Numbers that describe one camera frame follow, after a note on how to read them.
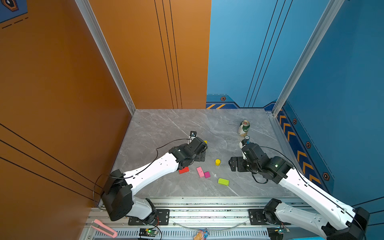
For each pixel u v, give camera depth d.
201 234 0.67
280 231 0.69
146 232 0.71
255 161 0.57
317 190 0.43
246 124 0.99
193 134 0.71
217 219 0.75
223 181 0.85
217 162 0.90
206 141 1.00
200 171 0.87
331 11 0.71
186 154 0.59
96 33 0.77
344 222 0.38
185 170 0.88
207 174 0.88
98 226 0.71
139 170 0.46
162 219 0.73
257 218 0.72
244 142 0.68
